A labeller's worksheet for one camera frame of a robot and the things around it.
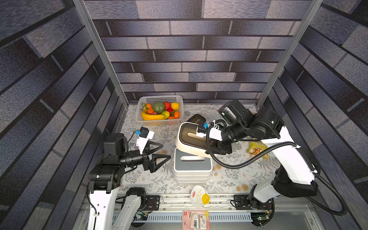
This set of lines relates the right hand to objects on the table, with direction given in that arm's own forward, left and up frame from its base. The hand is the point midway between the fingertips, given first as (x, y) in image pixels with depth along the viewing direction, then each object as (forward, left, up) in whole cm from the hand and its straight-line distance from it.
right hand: (206, 142), depth 58 cm
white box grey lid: (-7, +6, -24) cm, 26 cm away
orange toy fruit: (+40, +17, -28) cm, 52 cm away
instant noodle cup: (-15, +2, -26) cm, 30 cm away
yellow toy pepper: (+48, +19, -28) cm, 59 cm away
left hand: (-4, +17, -1) cm, 17 cm away
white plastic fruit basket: (+54, +38, -25) cm, 71 cm away
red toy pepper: (+47, +25, -27) cm, 60 cm away
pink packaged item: (-24, +4, -32) cm, 40 cm away
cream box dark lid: (+36, +1, -28) cm, 45 cm away
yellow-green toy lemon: (+38, +24, -25) cm, 52 cm away
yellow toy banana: (+33, +38, -23) cm, 55 cm away
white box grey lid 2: (-8, +6, -17) cm, 20 cm away
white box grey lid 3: (-4, +9, -11) cm, 15 cm away
